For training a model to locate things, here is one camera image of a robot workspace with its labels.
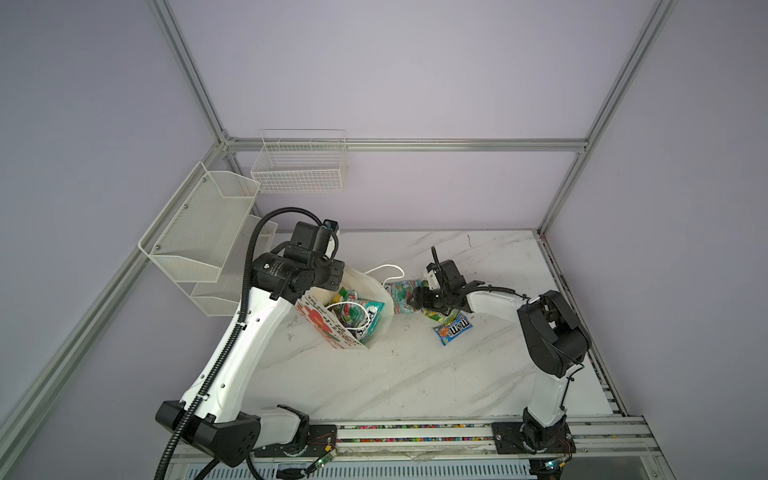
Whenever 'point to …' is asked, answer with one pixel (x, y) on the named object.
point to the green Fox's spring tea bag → (441, 317)
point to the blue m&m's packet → (452, 330)
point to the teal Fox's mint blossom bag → (400, 291)
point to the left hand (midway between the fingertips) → (327, 272)
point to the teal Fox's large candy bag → (357, 316)
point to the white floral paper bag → (331, 330)
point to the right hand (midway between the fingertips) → (413, 300)
